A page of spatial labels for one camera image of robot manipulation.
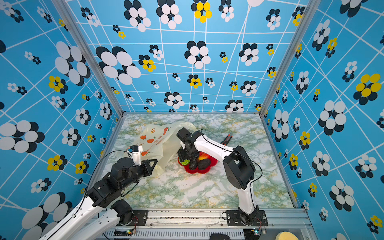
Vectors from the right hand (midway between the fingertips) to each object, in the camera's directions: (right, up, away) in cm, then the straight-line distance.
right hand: (185, 158), depth 89 cm
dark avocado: (+11, -3, -2) cm, 11 cm away
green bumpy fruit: (0, -2, -2) cm, 3 cm away
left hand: (-12, +3, -17) cm, 21 cm away
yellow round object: (+47, -30, -22) cm, 60 cm away
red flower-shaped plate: (+17, -2, 0) cm, 17 cm away
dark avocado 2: (+5, -3, -2) cm, 6 cm away
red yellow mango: (+10, +2, -1) cm, 11 cm away
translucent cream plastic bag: (-15, +10, -2) cm, 18 cm away
